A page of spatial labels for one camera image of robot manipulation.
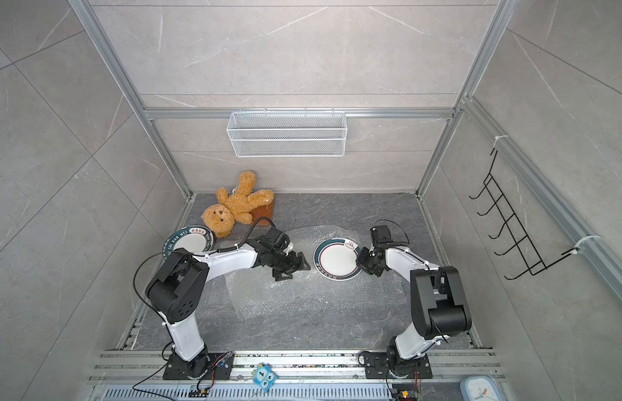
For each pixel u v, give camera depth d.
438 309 0.46
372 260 0.70
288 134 1.01
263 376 0.71
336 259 0.95
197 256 0.53
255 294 0.85
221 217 1.01
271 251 0.76
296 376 0.73
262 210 1.10
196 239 1.01
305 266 0.85
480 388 0.68
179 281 0.53
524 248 0.65
